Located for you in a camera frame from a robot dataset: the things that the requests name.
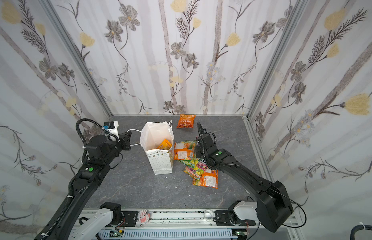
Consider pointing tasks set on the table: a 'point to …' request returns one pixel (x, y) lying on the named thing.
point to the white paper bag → (152, 134)
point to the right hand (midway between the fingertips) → (197, 143)
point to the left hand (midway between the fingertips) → (128, 128)
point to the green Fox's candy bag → (192, 163)
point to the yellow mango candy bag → (165, 144)
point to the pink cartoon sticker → (143, 216)
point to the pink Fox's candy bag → (196, 171)
